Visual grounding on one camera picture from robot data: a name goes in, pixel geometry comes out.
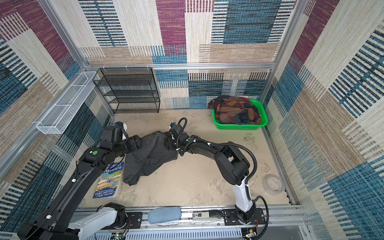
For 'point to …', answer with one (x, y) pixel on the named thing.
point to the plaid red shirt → (232, 110)
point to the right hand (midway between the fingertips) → (170, 143)
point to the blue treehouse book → (110, 181)
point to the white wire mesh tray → (56, 119)
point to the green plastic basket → (222, 126)
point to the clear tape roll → (273, 184)
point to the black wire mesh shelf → (129, 90)
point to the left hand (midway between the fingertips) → (137, 139)
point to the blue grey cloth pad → (164, 214)
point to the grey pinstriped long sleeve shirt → (156, 150)
